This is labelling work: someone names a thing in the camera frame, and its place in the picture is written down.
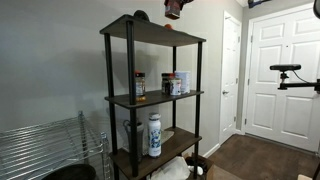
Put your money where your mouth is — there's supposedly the smoked paprika tin orange lid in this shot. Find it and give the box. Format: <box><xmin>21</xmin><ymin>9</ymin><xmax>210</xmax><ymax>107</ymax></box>
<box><xmin>164</xmin><ymin>0</ymin><xmax>182</xmax><ymax>21</ymax></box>

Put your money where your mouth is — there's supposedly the red-lid dark jar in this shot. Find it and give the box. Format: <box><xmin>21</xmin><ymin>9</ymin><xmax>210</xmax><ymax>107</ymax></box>
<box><xmin>161</xmin><ymin>72</ymin><xmax>173</xmax><ymax>95</ymax></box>

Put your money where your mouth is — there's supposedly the slim black-lid spice jar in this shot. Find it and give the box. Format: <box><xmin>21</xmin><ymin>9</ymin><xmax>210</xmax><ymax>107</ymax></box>
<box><xmin>135</xmin><ymin>72</ymin><xmax>147</xmax><ymax>103</ymax></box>

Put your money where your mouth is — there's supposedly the dark wood black-pole shelf unit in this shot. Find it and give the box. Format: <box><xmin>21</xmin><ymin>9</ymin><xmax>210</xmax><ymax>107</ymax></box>
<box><xmin>99</xmin><ymin>13</ymin><xmax>207</xmax><ymax>180</ymax></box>

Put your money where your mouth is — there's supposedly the black rounded container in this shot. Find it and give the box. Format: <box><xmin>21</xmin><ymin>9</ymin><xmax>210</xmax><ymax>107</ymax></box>
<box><xmin>184</xmin><ymin>155</ymin><xmax>209</xmax><ymax>179</ymax></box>

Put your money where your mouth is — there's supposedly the dark avocado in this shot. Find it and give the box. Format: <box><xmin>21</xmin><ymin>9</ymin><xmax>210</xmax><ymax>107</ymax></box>
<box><xmin>133</xmin><ymin>9</ymin><xmax>151</xmax><ymax>22</ymax></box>

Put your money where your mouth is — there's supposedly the white cylindrical canister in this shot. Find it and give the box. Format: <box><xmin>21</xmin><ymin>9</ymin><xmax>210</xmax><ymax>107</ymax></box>
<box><xmin>174</xmin><ymin>70</ymin><xmax>192</xmax><ymax>95</ymax></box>

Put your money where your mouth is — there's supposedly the white panel door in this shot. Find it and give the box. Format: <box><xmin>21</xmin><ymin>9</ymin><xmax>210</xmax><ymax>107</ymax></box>
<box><xmin>244</xmin><ymin>4</ymin><xmax>320</xmax><ymax>153</ymax></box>
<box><xmin>218</xmin><ymin>10</ymin><xmax>242</xmax><ymax>145</ymax></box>

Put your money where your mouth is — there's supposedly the dark grey tumbler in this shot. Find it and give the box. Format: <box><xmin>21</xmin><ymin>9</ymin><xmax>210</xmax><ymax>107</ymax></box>
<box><xmin>122</xmin><ymin>119</ymin><xmax>145</xmax><ymax>163</ymax></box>

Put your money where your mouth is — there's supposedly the white bag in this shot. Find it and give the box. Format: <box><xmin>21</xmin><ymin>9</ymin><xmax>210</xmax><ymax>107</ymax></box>
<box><xmin>146</xmin><ymin>155</ymin><xmax>192</xmax><ymax>180</ymax></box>

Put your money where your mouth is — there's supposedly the brown cardboard box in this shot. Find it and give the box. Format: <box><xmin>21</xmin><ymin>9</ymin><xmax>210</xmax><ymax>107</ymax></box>
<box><xmin>204</xmin><ymin>163</ymin><xmax>244</xmax><ymax>180</ymax></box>

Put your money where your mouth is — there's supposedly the black round bowl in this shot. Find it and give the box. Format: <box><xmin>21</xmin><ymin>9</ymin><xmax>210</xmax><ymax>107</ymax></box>
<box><xmin>41</xmin><ymin>163</ymin><xmax>98</xmax><ymax>180</ymax></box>

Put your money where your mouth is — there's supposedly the black camera on stand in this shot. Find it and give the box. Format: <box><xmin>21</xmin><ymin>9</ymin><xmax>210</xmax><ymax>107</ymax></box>
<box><xmin>269</xmin><ymin>63</ymin><xmax>302</xmax><ymax>72</ymax></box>

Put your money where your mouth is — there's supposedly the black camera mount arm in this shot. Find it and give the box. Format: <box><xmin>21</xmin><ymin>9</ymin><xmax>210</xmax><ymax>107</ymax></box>
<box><xmin>277</xmin><ymin>70</ymin><xmax>320</xmax><ymax>94</ymax></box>

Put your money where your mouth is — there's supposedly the chrome wire rack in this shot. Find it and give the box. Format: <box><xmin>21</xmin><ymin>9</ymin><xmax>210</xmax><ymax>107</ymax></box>
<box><xmin>0</xmin><ymin>110</ymin><xmax>113</xmax><ymax>180</ymax></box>

